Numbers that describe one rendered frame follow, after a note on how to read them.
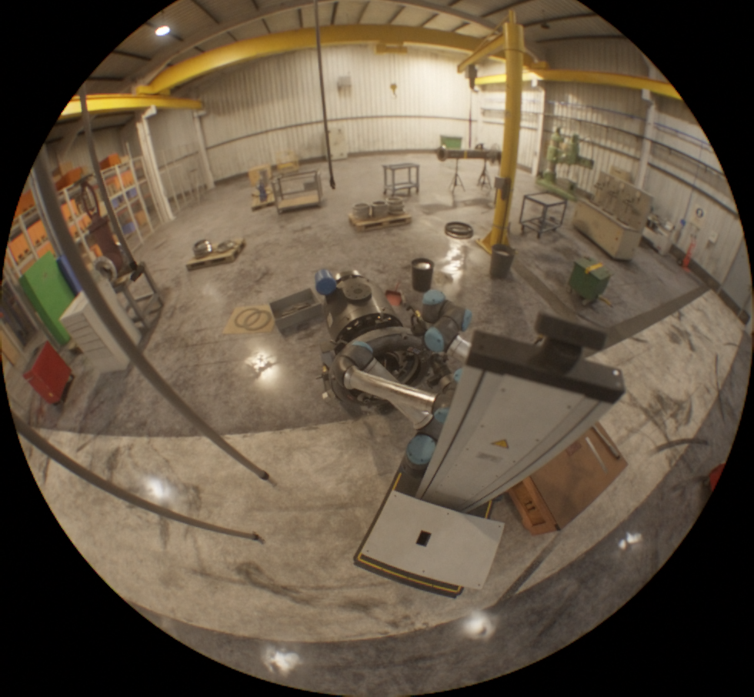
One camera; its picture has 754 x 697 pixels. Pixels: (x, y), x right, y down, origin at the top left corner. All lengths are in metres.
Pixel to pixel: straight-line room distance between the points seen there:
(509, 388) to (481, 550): 0.94
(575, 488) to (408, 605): 1.36
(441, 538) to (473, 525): 0.16
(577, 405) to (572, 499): 1.47
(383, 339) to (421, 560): 1.22
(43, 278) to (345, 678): 7.95
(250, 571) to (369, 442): 1.49
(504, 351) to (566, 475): 1.63
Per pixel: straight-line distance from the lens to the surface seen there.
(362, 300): 2.01
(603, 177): 8.06
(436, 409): 1.03
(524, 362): 0.50
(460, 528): 1.32
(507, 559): 2.30
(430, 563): 1.30
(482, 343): 0.50
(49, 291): 7.66
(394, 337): 1.63
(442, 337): 0.96
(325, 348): 2.59
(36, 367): 5.48
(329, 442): 2.35
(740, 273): 10.86
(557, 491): 1.98
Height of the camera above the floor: 2.13
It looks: 42 degrees down
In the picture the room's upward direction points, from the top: 4 degrees counter-clockwise
